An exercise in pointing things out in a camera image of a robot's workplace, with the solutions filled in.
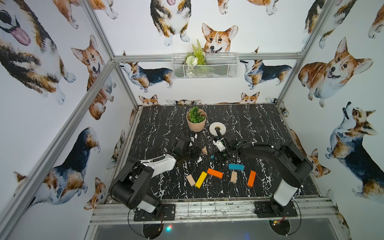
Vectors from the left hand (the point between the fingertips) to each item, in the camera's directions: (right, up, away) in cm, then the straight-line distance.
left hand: (200, 146), depth 91 cm
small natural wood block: (-5, -17, -7) cm, 20 cm away
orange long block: (+9, -14, -5) cm, 17 cm away
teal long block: (+21, -11, -2) cm, 24 cm away
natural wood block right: (+19, -15, -5) cm, 25 cm away
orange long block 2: (+29, -17, -7) cm, 34 cm away
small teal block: (+7, -6, 0) cm, 10 cm away
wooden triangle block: (+3, -3, +2) cm, 4 cm away
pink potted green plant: (-2, +17, +4) cm, 18 cm away
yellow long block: (0, -18, -7) cm, 19 cm away
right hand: (+9, -7, 0) cm, 11 cm away
